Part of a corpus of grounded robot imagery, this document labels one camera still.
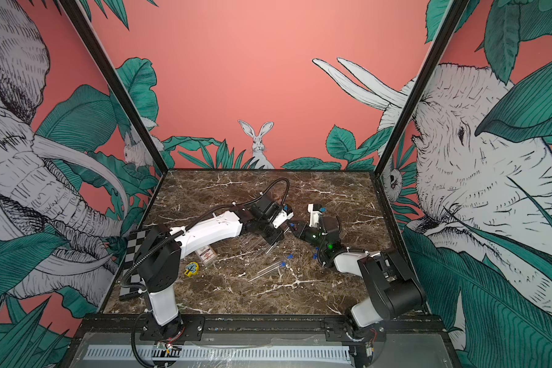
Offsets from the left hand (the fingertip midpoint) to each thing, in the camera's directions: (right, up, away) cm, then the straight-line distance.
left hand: (284, 233), depth 86 cm
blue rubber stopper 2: (+10, -4, -15) cm, 19 cm away
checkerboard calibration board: (-61, -4, +6) cm, 62 cm away
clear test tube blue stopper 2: (+2, -11, +5) cm, 12 cm away
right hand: (+1, +5, 0) cm, 5 cm away
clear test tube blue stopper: (-1, -13, +2) cm, 13 cm away
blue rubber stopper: (+3, +3, 0) cm, 5 cm away
